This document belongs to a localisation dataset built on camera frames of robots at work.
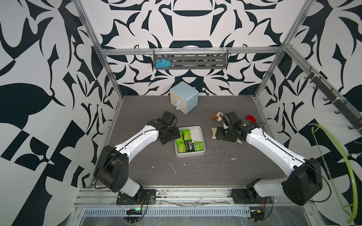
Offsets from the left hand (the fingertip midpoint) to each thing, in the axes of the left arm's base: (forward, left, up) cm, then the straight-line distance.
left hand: (174, 134), depth 86 cm
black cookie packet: (-4, -10, -7) cm, 13 cm away
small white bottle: (+27, -3, -2) cm, 27 cm away
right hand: (-2, -25, +3) cm, 25 cm away
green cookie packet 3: (+3, -8, -7) cm, 11 cm away
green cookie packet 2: (-4, -4, -7) cm, 9 cm away
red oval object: (+17, -57, -9) cm, 60 cm away
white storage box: (+4, -15, -10) cm, 19 cm away
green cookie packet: (0, -4, -7) cm, 8 cm away
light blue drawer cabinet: (+27, -9, +5) cm, 29 cm away
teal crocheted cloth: (+38, +6, +24) cm, 45 cm away
